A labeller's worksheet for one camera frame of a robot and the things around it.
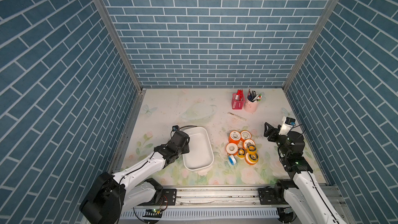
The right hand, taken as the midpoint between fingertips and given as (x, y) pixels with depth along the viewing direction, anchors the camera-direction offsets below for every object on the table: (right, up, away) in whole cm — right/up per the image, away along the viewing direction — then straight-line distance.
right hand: (273, 125), depth 80 cm
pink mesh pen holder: (-14, +10, +28) cm, 32 cm away
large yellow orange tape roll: (-11, -19, +2) cm, 22 cm away
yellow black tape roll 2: (-10, -14, +5) cm, 18 cm away
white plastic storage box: (-38, -17, +4) cm, 42 cm away
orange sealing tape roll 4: (-11, -11, +8) cm, 18 cm away
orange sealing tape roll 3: (-20, -15, +8) cm, 27 cm away
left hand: (-45, -12, +6) cm, 47 cm away
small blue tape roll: (-21, -19, +2) cm, 29 cm away
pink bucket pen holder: (-6, +9, +21) cm, 24 cm away
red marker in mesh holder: (-12, +17, +25) cm, 32 cm away
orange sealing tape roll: (-18, -8, +9) cm, 22 cm away
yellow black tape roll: (-15, -17, +8) cm, 24 cm away
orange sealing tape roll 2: (-11, -8, +15) cm, 20 cm away
